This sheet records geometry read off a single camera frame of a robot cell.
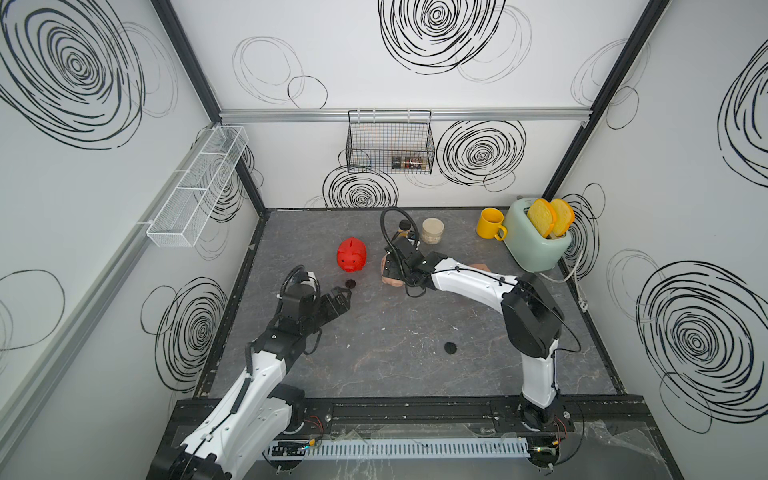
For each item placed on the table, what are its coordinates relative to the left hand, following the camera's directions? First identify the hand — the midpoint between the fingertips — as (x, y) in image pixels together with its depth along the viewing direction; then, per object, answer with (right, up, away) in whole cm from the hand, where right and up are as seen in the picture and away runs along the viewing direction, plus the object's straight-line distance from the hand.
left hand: (340, 297), depth 81 cm
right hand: (+16, +7, +11) cm, 21 cm away
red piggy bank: (+1, +11, +15) cm, 18 cm away
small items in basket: (+19, +39, +7) cm, 44 cm away
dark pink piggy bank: (+43, +7, +13) cm, 45 cm away
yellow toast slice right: (+67, +23, +9) cm, 71 cm away
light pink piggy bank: (+13, +4, +5) cm, 14 cm away
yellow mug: (+49, +21, +24) cm, 59 cm away
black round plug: (0, +1, +18) cm, 18 cm away
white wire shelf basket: (-38, +24, -7) cm, 45 cm away
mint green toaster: (+58, +13, +13) cm, 61 cm away
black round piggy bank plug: (+31, -16, +5) cm, 35 cm away
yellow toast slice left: (+61, +23, +10) cm, 66 cm away
